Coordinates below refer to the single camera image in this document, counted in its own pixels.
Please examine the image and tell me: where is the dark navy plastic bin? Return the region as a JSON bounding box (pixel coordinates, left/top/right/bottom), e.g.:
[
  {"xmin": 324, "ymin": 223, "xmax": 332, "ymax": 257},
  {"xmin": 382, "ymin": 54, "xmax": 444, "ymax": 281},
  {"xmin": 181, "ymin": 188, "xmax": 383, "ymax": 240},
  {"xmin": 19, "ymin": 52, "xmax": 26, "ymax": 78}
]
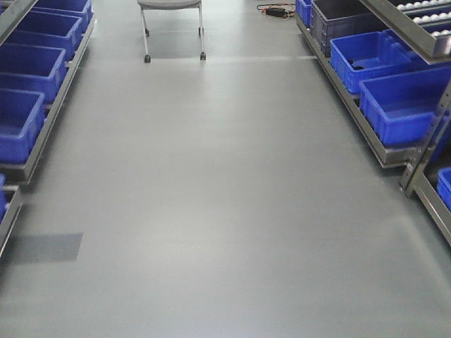
[{"xmin": 311, "ymin": 0, "xmax": 375, "ymax": 49}]

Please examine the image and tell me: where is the grey chair on castors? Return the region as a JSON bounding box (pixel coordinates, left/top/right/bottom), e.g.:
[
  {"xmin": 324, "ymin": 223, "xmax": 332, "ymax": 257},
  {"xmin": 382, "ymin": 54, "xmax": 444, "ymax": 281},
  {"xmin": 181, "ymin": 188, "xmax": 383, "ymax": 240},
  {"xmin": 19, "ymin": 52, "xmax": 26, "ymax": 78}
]
[{"xmin": 137, "ymin": 0, "xmax": 208, "ymax": 64}]

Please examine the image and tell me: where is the black adapter with orange cable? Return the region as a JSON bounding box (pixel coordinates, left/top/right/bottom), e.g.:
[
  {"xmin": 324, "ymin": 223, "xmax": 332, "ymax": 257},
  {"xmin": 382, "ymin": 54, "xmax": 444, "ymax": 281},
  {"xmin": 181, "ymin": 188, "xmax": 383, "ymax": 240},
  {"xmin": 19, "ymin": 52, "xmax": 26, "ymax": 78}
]
[{"xmin": 256, "ymin": 2, "xmax": 297, "ymax": 18}]

